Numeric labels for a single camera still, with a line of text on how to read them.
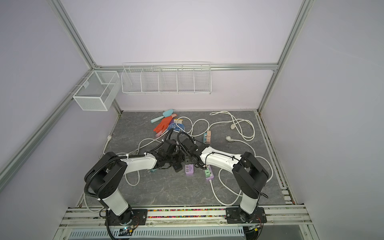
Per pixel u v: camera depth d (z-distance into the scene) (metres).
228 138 1.02
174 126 1.09
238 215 0.74
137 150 0.96
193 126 1.11
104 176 0.47
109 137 1.08
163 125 1.08
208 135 0.98
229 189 0.81
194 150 0.68
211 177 0.84
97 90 1.00
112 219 0.73
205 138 1.01
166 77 1.04
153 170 0.89
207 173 0.81
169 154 0.75
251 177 0.46
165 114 1.19
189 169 0.87
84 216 0.76
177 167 0.88
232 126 1.08
